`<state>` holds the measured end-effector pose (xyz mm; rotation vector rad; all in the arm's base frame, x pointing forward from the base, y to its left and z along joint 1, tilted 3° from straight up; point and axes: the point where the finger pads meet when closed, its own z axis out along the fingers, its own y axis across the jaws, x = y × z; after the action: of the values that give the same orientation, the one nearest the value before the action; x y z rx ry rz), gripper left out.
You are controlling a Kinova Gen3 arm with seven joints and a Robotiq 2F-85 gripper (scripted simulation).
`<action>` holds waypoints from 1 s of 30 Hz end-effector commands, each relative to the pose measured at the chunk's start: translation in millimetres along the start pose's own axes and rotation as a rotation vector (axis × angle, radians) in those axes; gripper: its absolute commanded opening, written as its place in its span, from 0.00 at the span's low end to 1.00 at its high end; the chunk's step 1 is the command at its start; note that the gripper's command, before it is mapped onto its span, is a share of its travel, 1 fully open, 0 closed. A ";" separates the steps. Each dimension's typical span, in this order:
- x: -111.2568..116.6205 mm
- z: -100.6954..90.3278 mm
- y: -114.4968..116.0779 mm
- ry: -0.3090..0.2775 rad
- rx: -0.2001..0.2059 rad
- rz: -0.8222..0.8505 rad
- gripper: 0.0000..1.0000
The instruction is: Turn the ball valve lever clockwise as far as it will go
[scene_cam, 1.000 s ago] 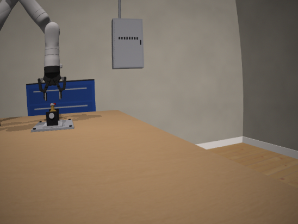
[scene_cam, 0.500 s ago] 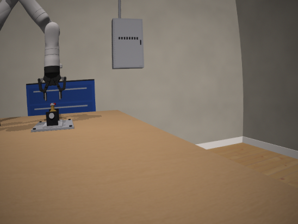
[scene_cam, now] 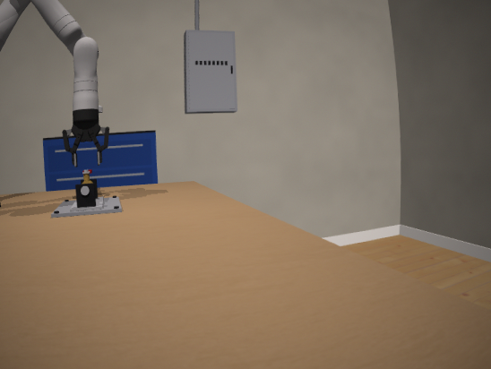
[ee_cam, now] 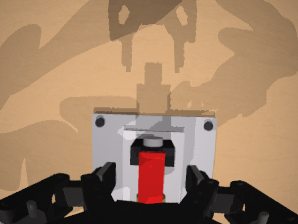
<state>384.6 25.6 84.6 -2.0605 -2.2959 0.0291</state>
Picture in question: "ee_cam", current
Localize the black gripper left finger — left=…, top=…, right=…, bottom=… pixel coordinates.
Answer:
left=0, top=162, right=124, bottom=224

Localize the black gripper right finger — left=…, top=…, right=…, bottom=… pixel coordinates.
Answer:
left=165, top=165, right=298, bottom=224

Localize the grey metal mounting plate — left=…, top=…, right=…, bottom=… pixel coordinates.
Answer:
left=92, top=113, right=217, bottom=203

